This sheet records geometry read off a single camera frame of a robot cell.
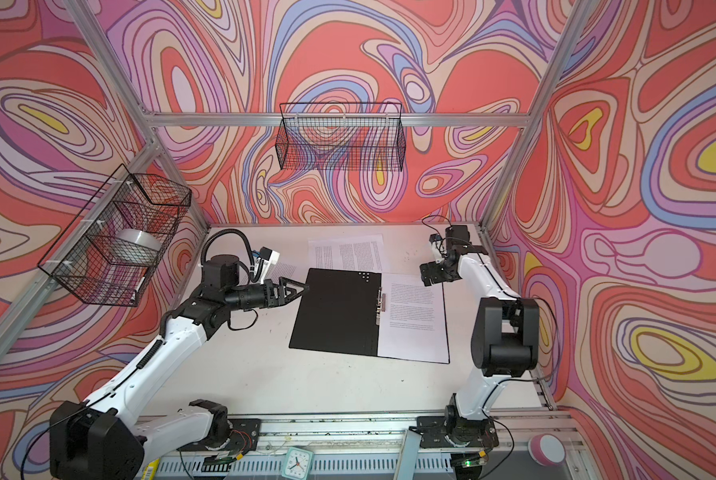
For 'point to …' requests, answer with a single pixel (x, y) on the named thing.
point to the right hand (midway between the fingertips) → (441, 278)
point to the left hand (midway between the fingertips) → (303, 291)
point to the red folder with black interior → (339, 313)
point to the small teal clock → (297, 464)
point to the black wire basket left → (113, 248)
